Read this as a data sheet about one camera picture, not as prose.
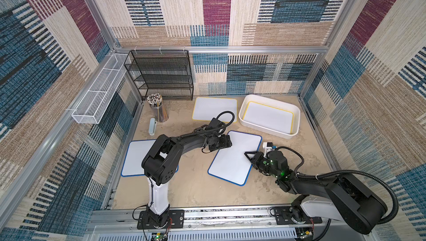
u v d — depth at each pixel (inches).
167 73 42.6
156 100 37.0
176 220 28.9
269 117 42.6
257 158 30.5
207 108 45.7
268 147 32.4
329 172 20.1
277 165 26.5
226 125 29.7
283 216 28.7
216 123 30.0
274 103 45.2
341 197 17.6
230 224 28.7
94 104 37.0
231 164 34.8
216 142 31.9
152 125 40.2
